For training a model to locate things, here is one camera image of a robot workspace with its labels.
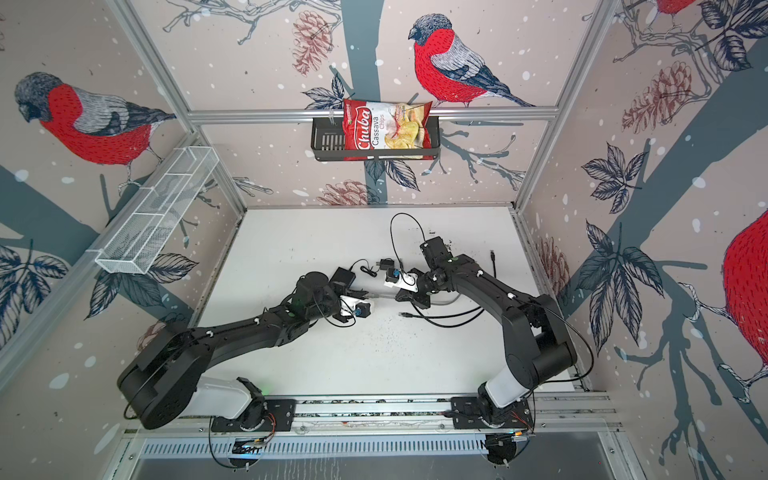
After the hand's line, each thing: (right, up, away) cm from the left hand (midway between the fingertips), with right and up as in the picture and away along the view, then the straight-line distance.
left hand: (363, 288), depth 83 cm
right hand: (+10, -3, +3) cm, 11 cm away
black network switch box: (-8, +1, +17) cm, 19 cm away
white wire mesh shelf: (-54, +22, -7) cm, 59 cm away
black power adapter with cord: (+5, +5, +17) cm, 18 cm away
